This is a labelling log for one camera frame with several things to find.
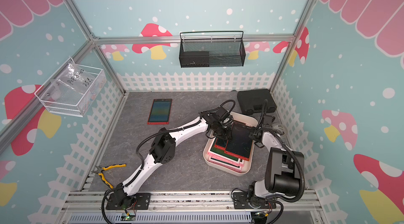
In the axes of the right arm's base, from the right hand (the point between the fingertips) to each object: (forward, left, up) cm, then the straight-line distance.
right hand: (253, 133), depth 94 cm
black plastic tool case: (+29, -5, -3) cm, 29 cm away
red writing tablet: (-6, +8, -2) cm, 11 cm away
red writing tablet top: (+19, +61, -4) cm, 64 cm away
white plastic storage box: (+9, +8, +4) cm, 12 cm away
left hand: (-5, +15, 0) cm, 15 cm away
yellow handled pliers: (-20, +85, -2) cm, 88 cm away
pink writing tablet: (-12, +21, -1) cm, 24 cm away
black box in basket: (+31, +34, +31) cm, 56 cm away
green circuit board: (-40, +65, -5) cm, 77 cm away
